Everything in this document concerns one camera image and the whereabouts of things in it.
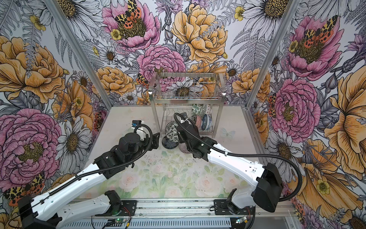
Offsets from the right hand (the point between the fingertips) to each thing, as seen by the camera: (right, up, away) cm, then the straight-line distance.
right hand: (185, 130), depth 78 cm
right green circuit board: (+28, -43, -7) cm, 52 cm away
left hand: (-18, -3, -4) cm, 19 cm away
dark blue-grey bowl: (-11, -11, +20) cm, 25 cm away
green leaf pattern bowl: (+8, +14, +31) cm, 35 cm away
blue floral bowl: (+14, +5, +19) cm, 24 cm away
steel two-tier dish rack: (+11, +25, +39) cm, 48 cm away
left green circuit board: (-34, -45, -6) cm, 57 cm away
